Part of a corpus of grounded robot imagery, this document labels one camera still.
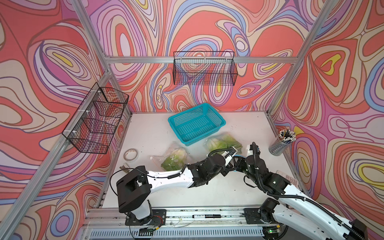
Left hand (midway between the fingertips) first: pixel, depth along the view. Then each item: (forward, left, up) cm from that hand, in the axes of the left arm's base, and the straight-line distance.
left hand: (234, 158), depth 74 cm
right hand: (+1, -2, -5) cm, 6 cm away
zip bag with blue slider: (+23, +5, -13) cm, 27 cm away
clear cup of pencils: (+14, -33, -1) cm, 35 cm away
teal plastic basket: (+40, +18, -18) cm, 47 cm away
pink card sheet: (-4, -36, -17) cm, 40 cm away
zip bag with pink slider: (+5, +31, -9) cm, 33 cm away
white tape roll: (+13, +61, -18) cm, 65 cm away
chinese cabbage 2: (+16, -2, -8) cm, 18 cm away
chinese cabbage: (+15, +8, -10) cm, 20 cm away
